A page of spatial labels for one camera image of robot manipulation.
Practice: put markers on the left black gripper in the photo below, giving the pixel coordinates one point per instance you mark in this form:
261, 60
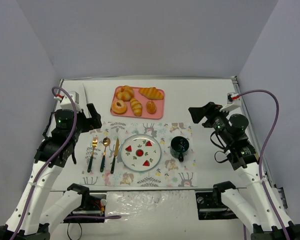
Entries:
87, 120

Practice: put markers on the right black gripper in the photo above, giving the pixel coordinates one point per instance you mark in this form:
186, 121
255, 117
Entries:
209, 116

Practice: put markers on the striped croissant bread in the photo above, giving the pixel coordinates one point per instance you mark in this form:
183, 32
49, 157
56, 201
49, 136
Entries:
136, 107

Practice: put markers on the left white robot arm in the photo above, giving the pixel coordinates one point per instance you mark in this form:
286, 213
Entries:
28, 222

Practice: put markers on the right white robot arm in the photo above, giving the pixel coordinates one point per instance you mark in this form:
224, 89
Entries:
264, 217

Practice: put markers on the glazed donut bread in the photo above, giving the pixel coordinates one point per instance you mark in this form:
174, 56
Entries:
119, 107

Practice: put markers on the long croissant bread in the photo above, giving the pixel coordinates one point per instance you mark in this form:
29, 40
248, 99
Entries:
151, 93

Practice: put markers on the round twisted bread roll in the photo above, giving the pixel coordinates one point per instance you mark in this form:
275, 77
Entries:
125, 93

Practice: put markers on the dark green mug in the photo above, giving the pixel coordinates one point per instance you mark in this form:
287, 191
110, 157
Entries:
179, 146

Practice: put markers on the floral patterned placemat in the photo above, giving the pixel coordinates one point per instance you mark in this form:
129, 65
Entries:
169, 172

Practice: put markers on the small orange pastry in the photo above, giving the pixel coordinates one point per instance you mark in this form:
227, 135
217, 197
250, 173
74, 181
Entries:
151, 107

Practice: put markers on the pink serving tray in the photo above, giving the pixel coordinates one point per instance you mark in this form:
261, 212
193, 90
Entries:
143, 100

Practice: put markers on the white watermelon pattern plate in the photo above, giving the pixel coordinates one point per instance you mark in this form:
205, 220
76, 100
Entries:
140, 152

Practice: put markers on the gold fork green handle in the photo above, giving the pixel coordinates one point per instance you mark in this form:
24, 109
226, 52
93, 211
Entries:
94, 145

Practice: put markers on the gold spoon green handle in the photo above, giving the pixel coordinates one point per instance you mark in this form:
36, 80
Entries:
106, 142

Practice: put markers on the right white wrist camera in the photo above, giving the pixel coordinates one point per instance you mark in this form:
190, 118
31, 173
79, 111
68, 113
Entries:
233, 102

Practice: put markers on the gold knife green handle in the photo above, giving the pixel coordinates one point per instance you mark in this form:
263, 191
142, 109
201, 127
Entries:
116, 149

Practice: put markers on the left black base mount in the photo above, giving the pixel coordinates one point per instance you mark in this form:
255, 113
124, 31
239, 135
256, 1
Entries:
92, 207

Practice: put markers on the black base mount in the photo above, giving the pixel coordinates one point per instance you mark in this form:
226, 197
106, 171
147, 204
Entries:
209, 209
92, 207

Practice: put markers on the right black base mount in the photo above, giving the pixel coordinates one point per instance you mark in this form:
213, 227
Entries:
209, 209

